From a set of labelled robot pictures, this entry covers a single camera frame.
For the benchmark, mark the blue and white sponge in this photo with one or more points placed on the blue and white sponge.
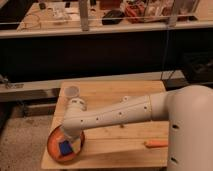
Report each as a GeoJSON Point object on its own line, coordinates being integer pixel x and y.
{"type": "Point", "coordinates": [67, 148]}

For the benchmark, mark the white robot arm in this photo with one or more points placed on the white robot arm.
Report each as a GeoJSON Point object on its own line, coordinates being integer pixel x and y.
{"type": "Point", "coordinates": [188, 110]}

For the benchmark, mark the orange ceramic bowl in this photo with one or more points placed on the orange ceramic bowl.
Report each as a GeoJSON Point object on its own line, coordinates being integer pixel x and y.
{"type": "Point", "coordinates": [55, 137]}

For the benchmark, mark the wooden cutting board table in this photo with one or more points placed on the wooden cutting board table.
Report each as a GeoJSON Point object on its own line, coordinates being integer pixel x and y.
{"type": "Point", "coordinates": [115, 146]}

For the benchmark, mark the black bag on bench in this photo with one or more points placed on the black bag on bench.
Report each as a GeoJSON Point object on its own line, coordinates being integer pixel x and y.
{"type": "Point", "coordinates": [112, 17]}

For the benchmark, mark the orange carrot toy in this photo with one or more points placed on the orange carrot toy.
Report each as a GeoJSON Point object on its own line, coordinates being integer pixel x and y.
{"type": "Point", "coordinates": [156, 143]}

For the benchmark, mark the red object on bench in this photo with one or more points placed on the red object on bench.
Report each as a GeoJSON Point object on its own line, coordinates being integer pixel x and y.
{"type": "Point", "coordinates": [135, 13]}

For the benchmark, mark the grey metal post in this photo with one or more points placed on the grey metal post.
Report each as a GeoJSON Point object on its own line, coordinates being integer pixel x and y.
{"type": "Point", "coordinates": [83, 10]}
{"type": "Point", "coordinates": [174, 13]}

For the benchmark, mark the grey metal post right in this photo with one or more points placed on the grey metal post right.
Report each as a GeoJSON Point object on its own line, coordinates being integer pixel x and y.
{"type": "Point", "coordinates": [174, 13]}

